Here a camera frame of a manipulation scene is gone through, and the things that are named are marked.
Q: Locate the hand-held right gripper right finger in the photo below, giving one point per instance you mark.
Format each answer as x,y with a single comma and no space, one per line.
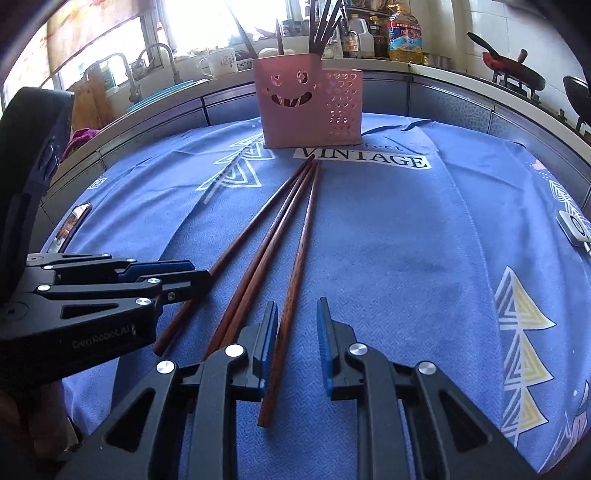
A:
324,344

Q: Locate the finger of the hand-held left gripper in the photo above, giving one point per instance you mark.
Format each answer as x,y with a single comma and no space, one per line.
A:
184,285
157,269

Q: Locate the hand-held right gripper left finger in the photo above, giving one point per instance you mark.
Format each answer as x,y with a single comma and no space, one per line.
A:
270,334

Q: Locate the long brown chopstick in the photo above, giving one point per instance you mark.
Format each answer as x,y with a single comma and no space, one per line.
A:
258,213
294,277
257,277
266,244

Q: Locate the pink plastic utensil holder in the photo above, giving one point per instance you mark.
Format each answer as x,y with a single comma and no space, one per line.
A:
286,124

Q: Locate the bundle of wooden chopsticks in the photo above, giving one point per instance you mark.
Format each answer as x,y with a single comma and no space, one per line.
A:
319,39

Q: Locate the person's left hand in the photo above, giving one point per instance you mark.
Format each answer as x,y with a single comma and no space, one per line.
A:
39,415

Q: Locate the smartphone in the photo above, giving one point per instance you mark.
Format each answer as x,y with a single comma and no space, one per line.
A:
71,226

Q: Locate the pink cloth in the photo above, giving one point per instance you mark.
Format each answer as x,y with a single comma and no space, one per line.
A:
78,142

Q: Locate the wooden cutting board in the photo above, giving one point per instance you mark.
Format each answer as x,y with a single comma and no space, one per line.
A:
90,104

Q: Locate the blue printed tablecloth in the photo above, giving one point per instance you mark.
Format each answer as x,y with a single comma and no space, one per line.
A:
392,240

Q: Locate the steel kitchen faucet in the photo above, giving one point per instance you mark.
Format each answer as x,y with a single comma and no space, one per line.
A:
170,64
131,87

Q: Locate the blue plastic basin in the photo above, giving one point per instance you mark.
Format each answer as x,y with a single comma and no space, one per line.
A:
157,93

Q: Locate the printed roller blind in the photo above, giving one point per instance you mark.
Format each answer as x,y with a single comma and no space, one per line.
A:
92,32

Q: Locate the white mug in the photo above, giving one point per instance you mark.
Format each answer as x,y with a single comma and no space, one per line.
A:
221,62

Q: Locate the small white square device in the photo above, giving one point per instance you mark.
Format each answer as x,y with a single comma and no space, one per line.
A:
572,226

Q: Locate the white plastic jug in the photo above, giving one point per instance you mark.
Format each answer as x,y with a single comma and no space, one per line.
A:
359,39

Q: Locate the yellow cooking oil bottle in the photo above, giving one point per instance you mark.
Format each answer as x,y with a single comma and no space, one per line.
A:
405,39

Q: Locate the black gas stove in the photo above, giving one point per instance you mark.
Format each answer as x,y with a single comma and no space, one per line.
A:
521,90

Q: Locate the red frying pan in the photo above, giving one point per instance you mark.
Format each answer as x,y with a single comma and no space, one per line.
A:
512,69

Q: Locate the black wok with lid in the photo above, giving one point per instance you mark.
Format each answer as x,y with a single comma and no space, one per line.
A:
579,97

